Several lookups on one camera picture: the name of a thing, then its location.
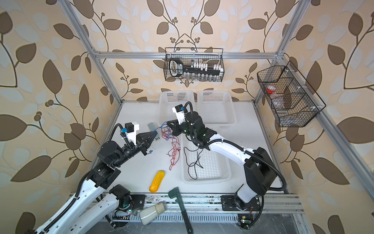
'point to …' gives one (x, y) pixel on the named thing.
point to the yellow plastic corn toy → (156, 181)
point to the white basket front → (215, 169)
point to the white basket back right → (215, 107)
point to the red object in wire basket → (270, 91)
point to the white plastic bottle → (148, 215)
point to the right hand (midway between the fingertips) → (168, 123)
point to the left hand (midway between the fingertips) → (156, 132)
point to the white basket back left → (168, 99)
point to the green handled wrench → (175, 193)
